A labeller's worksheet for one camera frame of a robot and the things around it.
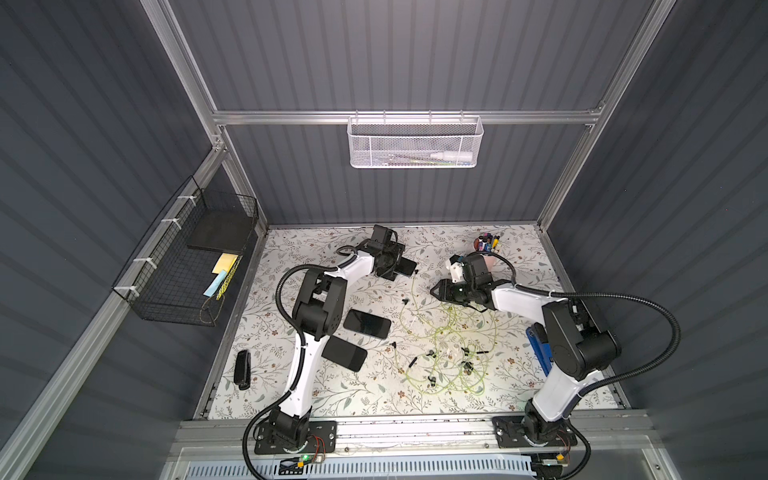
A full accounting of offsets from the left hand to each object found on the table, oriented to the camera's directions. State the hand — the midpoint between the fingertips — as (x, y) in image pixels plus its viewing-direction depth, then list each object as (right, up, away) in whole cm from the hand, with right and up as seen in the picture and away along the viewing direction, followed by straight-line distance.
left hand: (412, 259), depth 103 cm
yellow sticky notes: (-50, 0, -28) cm, 57 cm away
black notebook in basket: (-53, +8, -23) cm, 59 cm away
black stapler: (-48, -30, -22) cm, 61 cm away
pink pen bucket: (+25, 0, -7) cm, 26 cm away
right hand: (+8, -10, -9) cm, 15 cm away
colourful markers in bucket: (+24, +5, -7) cm, 25 cm away
